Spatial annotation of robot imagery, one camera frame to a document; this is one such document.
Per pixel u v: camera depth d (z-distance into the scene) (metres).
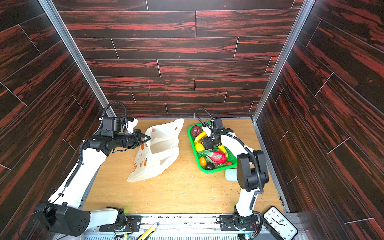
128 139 0.63
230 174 0.88
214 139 0.69
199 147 0.96
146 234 0.70
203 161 0.91
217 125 0.75
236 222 0.65
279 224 0.71
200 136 0.98
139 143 0.66
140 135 0.67
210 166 0.88
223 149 0.96
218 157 0.88
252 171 0.49
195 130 0.98
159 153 0.69
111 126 0.56
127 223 0.73
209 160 0.89
